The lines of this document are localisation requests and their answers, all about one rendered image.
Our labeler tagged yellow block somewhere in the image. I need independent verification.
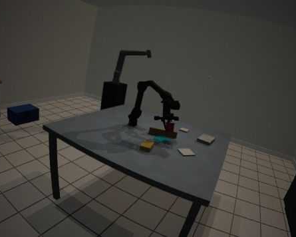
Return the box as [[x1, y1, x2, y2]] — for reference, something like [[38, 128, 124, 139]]
[[140, 140, 154, 152]]

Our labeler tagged brown wooden plank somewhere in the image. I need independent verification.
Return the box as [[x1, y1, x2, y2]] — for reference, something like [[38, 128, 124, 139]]
[[149, 127, 177, 138]]

